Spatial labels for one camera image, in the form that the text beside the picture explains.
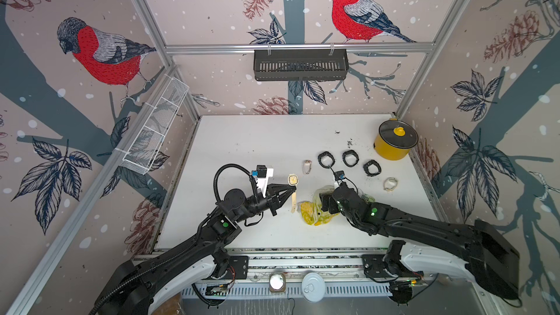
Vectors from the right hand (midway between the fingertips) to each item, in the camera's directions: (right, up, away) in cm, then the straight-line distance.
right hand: (328, 191), depth 84 cm
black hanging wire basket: (-9, +57, +19) cm, 61 cm away
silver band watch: (-7, +7, +16) cm, 19 cm away
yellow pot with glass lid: (+34, +20, +14) cm, 42 cm away
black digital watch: (+21, +9, +13) cm, 26 cm away
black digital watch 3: (+4, +13, +17) cm, 21 cm away
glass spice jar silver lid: (-19, -21, -22) cm, 36 cm away
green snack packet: (+18, -5, +5) cm, 19 cm away
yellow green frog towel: (-7, -8, 0) cm, 11 cm away
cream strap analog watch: (+29, 0, +11) cm, 31 cm away
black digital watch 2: (+15, +14, +17) cm, 26 cm away
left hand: (-13, +6, -18) cm, 23 cm away
